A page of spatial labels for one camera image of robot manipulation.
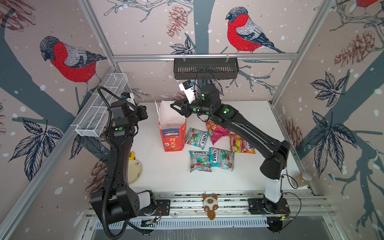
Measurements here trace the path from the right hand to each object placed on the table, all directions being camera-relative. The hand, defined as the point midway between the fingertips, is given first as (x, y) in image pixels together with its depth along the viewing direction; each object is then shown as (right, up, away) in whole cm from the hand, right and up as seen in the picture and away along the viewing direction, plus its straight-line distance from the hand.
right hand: (171, 106), depth 67 cm
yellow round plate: (-25, -37, +20) cm, 49 cm away
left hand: (-16, +1, +8) cm, 18 cm away
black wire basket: (+18, +29, +37) cm, 51 cm away
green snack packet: (+26, -30, +19) cm, 44 cm away
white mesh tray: (-39, -7, +5) cm, 40 cm away
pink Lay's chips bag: (+25, -15, +28) cm, 41 cm away
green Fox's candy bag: (+12, -19, +31) cm, 38 cm away
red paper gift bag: (-5, -11, +37) cm, 39 cm away
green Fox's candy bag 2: (+14, -31, +19) cm, 39 cm away
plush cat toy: (+19, -49, +6) cm, 53 cm away
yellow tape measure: (-28, -30, +24) cm, 47 cm away
